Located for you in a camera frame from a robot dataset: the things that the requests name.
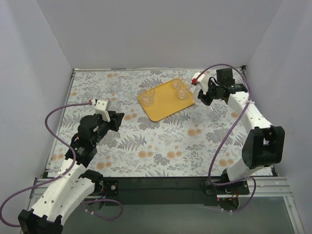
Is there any yellow plastic tray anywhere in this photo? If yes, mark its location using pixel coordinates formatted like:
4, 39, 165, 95
137, 80, 195, 122

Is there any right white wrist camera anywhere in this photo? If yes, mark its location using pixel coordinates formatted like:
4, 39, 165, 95
192, 72, 209, 95

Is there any purple cable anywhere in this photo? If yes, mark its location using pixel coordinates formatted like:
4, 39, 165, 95
198, 63, 256, 212
0, 99, 124, 227

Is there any aluminium frame rail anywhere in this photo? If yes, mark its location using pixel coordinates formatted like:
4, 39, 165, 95
30, 176, 293, 199

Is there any clear glass left edge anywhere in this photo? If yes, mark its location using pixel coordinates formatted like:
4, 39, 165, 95
85, 85, 101, 99

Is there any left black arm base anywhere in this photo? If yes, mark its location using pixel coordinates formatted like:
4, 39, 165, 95
84, 180, 119, 212

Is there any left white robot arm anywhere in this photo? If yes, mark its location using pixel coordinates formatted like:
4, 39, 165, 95
18, 111, 124, 234

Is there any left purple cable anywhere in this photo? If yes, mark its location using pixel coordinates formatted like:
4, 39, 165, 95
0, 99, 124, 227

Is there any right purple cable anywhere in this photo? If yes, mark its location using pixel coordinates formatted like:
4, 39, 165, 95
198, 63, 256, 212

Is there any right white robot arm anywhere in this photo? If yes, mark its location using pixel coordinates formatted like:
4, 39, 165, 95
192, 67, 285, 187

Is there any floral patterned table mat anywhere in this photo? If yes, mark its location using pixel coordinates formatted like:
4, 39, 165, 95
48, 69, 247, 177

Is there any small clear glass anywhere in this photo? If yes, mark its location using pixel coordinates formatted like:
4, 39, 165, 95
172, 74, 183, 89
208, 105, 222, 121

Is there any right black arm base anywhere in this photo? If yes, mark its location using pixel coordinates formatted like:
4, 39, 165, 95
199, 179, 250, 212

